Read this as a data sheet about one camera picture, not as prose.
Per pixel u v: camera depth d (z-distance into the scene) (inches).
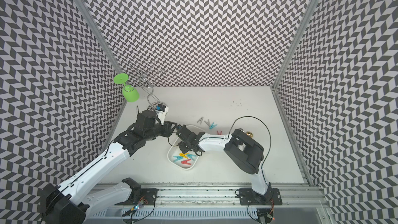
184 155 33.3
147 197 28.9
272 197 26.8
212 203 28.4
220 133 36.9
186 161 32.9
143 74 32.0
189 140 27.2
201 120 39.0
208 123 39.0
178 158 33.2
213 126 38.2
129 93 35.7
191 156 33.4
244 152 19.7
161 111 26.9
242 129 37.7
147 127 23.1
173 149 33.9
